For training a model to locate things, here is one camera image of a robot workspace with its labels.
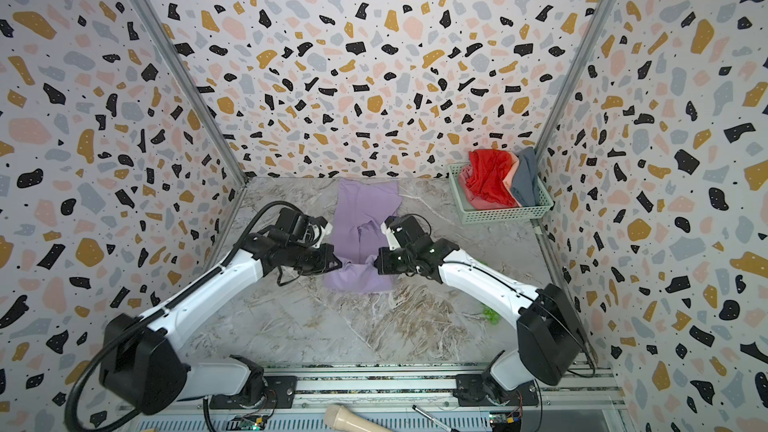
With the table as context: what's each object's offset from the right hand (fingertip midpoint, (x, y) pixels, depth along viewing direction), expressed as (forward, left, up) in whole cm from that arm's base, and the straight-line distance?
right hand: (368, 260), depth 79 cm
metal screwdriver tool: (-33, -17, -16) cm, 41 cm away
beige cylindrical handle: (-34, +4, -12) cm, 36 cm away
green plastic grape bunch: (-8, -35, -16) cm, 39 cm away
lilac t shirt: (+19, +7, -16) cm, 26 cm away
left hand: (0, +7, 0) cm, 7 cm away
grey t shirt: (+38, -53, -8) cm, 66 cm away
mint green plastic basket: (+25, -33, -12) cm, 43 cm away
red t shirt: (+43, -40, -7) cm, 59 cm away
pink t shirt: (+34, -37, -16) cm, 53 cm away
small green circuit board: (-35, +27, -17) cm, 47 cm away
